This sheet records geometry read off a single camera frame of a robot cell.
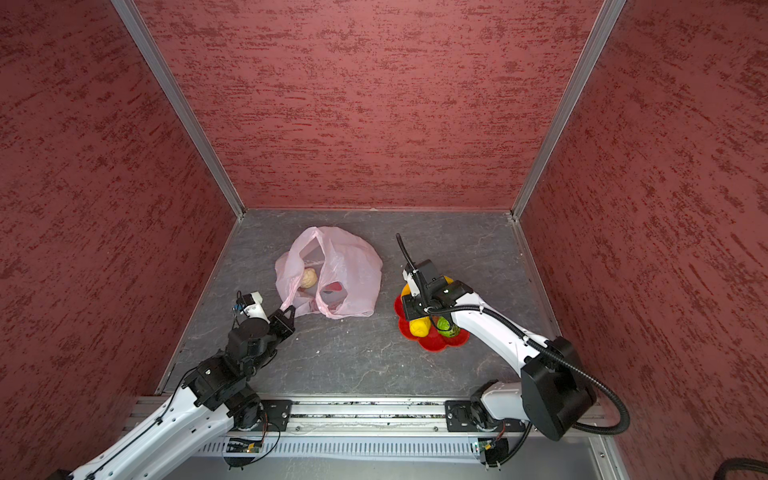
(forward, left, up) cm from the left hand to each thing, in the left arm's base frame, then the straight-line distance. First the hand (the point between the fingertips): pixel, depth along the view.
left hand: (298, 313), depth 79 cm
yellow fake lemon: (-1, -34, -6) cm, 34 cm away
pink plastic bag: (+12, -7, +2) cm, 14 cm away
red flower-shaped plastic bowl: (-3, -38, -11) cm, 40 cm away
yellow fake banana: (+4, -29, +7) cm, 30 cm away
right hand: (+3, -30, -4) cm, 30 cm away
